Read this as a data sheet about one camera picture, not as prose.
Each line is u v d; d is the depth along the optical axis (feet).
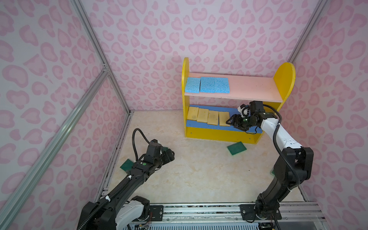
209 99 3.86
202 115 3.13
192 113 3.22
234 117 2.63
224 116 3.13
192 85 2.46
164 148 3.21
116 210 1.41
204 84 2.47
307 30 2.52
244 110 2.60
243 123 2.52
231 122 2.68
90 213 1.29
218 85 2.46
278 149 1.53
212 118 3.10
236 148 3.17
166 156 2.46
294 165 1.53
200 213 2.46
